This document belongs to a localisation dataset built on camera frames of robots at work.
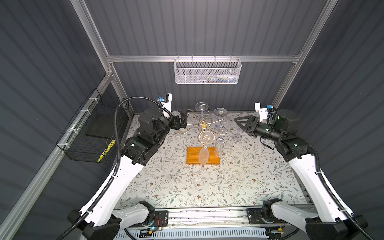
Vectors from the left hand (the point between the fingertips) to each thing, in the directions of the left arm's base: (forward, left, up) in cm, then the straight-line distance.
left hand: (176, 108), depth 62 cm
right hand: (-5, -26, -5) cm, 27 cm away
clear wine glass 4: (-9, -12, -10) cm, 18 cm away
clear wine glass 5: (-5, -20, -9) cm, 22 cm away
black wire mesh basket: (-1, +43, -16) cm, 45 cm away
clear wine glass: (+11, -12, -9) cm, 19 cm away
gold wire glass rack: (0, -13, -12) cm, 18 cm away
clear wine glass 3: (+14, -39, -42) cm, 59 cm away
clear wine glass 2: (+6, -21, -9) cm, 24 cm away
